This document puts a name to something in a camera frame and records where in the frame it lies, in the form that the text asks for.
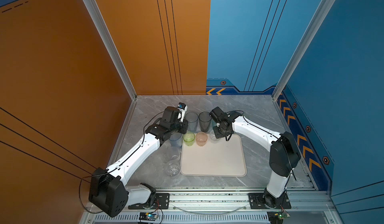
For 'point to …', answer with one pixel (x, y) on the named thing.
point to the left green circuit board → (150, 216)
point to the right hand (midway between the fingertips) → (218, 134)
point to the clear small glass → (213, 137)
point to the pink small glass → (201, 138)
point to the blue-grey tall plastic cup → (191, 118)
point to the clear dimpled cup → (173, 154)
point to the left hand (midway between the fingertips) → (186, 120)
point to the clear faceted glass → (172, 168)
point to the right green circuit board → (277, 217)
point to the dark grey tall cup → (205, 120)
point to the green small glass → (189, 138)
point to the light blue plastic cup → (176, 140)
